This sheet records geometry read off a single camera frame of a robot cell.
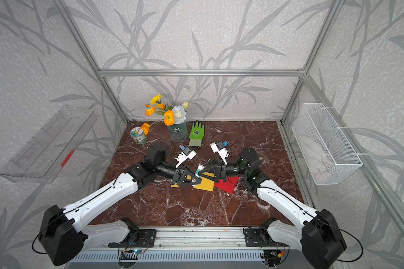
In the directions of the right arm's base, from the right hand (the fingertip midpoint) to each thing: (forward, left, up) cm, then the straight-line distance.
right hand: (200, 172), depth 64 cm
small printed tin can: (+36, +42, -21) cm, 60 cm away
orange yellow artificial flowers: (+27, +12, +5) cm, 30 cm away
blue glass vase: (+40, +18, -24) cm, 50 cm away
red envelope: (+6, -13, -29) cm, 32 cm away
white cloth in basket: (+9, -53, -8) cm, 55 cm away
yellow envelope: (+6, +15, -27) cm, 31 cm away
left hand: (-4, +2, -2) cm, 5 cm away
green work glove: (+42, +7, -28) cm, 51 cm away
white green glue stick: (+1, 0, +2) cm, 2 cm away
